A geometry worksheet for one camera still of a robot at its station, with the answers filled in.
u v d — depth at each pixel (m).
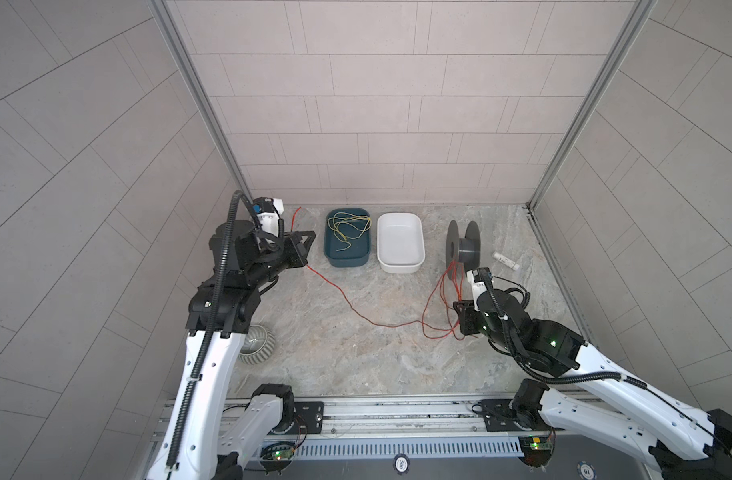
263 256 0.50
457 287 0.73
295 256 0.53
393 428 0.71
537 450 0.68
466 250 0.91
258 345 0.82
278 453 0.64
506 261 0.99
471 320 0.62
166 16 0.71
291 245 0.52
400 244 1.02
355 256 0.97
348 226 1.08
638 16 0.71
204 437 0.35
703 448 0.38
